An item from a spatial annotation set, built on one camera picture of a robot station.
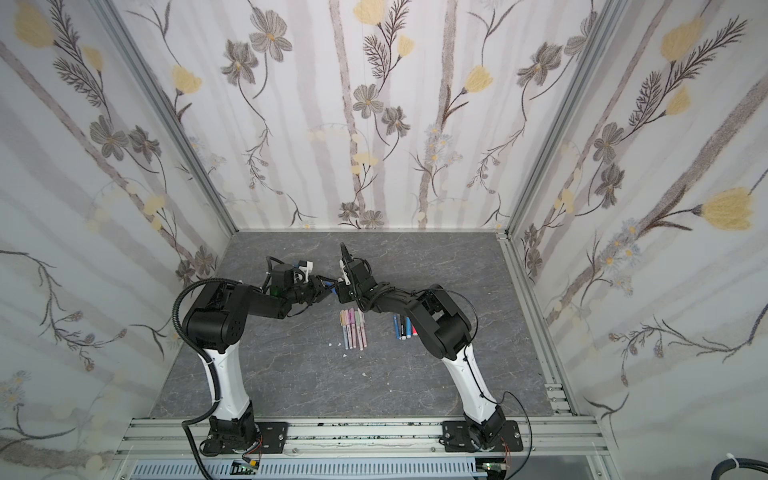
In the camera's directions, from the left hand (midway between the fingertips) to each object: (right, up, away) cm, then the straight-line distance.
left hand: (339, 281), depth 99 cm
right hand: (+1, +1, -1) cm, 1 cm away
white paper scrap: (-2, -19, -8) cm, 21 cm away
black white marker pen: (+21, -14, -6) cm, 26 cm away
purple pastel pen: (+5, -14, -6) cm, 16 cm away
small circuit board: (-21, -45, -26) cm, 56 cm away
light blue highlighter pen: (+23, -15, -6) cm, 28 cm away
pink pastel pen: (+3, -13, -4) cm, 14 cm away
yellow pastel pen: (+2, -13, -4) cm, 14 cm away
